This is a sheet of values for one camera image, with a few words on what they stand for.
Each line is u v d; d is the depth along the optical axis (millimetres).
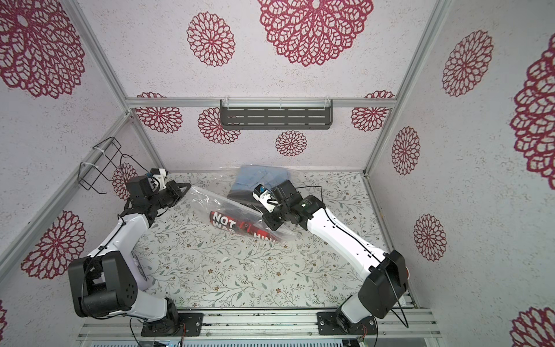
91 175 734
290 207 574
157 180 702
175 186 750
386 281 398
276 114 938
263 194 674
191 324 733
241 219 827
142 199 660
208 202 855
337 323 658
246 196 1062
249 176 1195
